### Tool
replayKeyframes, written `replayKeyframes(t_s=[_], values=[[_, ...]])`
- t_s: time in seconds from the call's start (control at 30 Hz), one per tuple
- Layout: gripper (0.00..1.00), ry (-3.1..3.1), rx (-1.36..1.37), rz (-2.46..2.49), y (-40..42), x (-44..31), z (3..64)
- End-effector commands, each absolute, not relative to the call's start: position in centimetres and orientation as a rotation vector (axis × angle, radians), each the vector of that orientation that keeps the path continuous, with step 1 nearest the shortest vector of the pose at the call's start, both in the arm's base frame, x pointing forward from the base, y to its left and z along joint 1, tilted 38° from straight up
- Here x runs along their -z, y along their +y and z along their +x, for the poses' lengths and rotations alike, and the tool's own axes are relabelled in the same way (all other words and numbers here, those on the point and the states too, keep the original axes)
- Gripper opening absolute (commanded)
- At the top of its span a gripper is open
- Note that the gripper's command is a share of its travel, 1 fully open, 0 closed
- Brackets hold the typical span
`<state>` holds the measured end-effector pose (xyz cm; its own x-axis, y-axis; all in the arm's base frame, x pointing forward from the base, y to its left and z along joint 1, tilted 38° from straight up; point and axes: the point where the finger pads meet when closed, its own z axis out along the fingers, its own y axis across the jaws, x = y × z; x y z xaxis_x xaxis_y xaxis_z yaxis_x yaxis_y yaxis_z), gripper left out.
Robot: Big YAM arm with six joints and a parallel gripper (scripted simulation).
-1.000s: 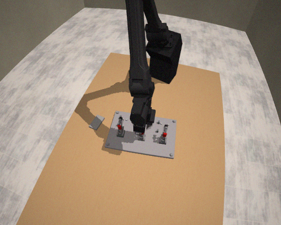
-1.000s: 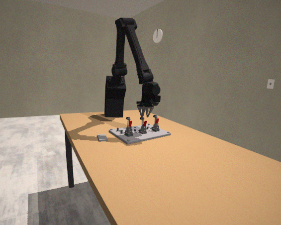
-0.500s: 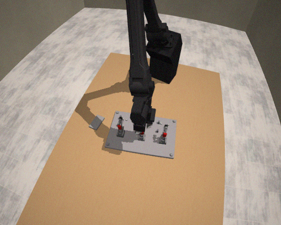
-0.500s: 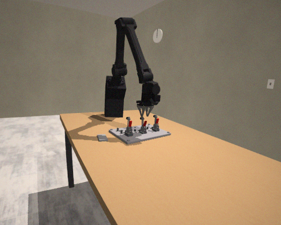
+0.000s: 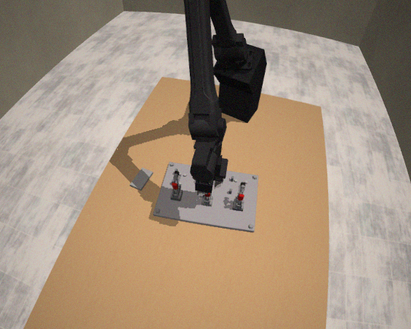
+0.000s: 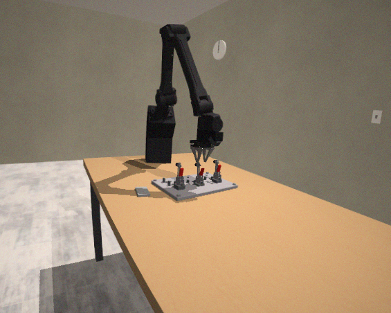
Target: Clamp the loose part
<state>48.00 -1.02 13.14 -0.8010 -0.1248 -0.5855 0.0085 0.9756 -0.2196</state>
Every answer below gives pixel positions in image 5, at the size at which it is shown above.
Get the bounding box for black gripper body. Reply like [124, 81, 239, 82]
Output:
[214, 158, 228, 182]

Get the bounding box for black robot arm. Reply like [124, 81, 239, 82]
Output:
[184, 0, 254, 194]

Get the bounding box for grey toggle clamp with red handle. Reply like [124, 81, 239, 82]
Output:
[233, 182, 245, 211]

